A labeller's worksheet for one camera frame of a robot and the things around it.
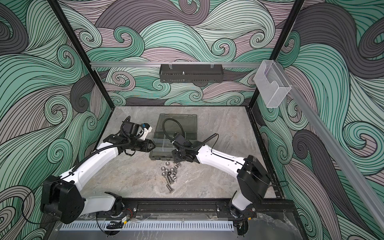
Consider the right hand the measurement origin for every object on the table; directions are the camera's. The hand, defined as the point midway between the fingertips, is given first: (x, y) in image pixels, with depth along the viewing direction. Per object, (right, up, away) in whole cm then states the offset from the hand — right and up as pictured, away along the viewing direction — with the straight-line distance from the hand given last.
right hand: (176, 155), depth 82 cm
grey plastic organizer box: (-4, +18, -4) cm, 18 cm away
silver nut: (-8, -9, +5) cm, 13 cm away
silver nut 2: (-8, -12, +3) cm, 14 cm away
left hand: (-13, +6, 0) cm, 14 cm away
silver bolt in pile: (-5, -13, +1) cm, 14 cm away
